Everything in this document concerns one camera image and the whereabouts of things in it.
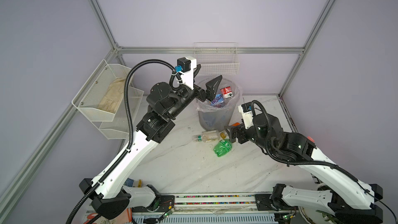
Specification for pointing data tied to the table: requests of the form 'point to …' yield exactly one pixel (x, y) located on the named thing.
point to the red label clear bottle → (227, 92)
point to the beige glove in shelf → (111, 100)
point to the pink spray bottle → (311, 139)
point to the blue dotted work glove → (129, 182)
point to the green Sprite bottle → (223, 147)
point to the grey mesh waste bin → (217, 115)
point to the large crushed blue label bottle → (218, 100)
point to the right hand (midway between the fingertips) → (231, 123)
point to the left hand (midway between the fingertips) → (210, 71)
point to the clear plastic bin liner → (227, 98)
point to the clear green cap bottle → (207, 136)
